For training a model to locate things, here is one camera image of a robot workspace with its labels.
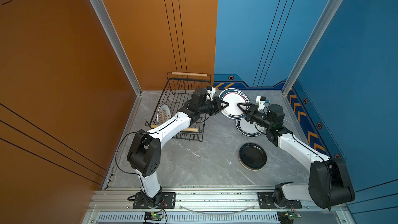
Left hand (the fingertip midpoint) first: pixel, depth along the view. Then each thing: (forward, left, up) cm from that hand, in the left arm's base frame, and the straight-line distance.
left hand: (230, 103), depth 78 cm
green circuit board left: (-45, +34, -28) cm, 63 cm away
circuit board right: (-45, -25, -27) cm, 58 cm away
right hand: (-1, -3, -2) cm, 4 cm away
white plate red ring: (+4, -2, 0) cm, 5 cm away
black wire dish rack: (+30, +33, -24) cm, 51 cm away
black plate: (-19, -13, -22) cm, 32 cm away
